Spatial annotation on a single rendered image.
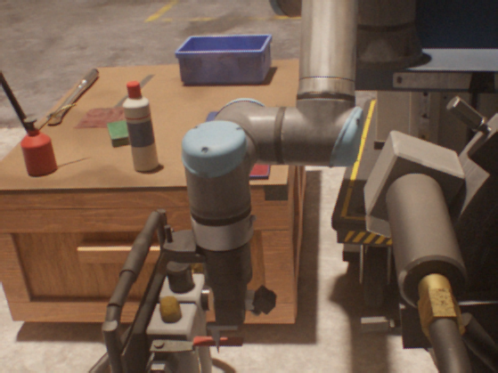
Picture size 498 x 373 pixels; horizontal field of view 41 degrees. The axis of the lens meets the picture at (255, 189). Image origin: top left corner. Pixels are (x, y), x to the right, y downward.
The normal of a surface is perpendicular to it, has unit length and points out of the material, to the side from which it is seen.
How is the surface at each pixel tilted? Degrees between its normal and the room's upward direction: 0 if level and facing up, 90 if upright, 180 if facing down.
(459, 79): 90
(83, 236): 90
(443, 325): 12
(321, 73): 62
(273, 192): 90
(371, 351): 0
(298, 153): 104
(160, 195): 90
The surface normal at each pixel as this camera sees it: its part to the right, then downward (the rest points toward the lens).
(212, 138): -0.09, -0.83
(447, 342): -0.28, -0.89
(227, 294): -0.08, 0.64
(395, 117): -0.25, 0.47
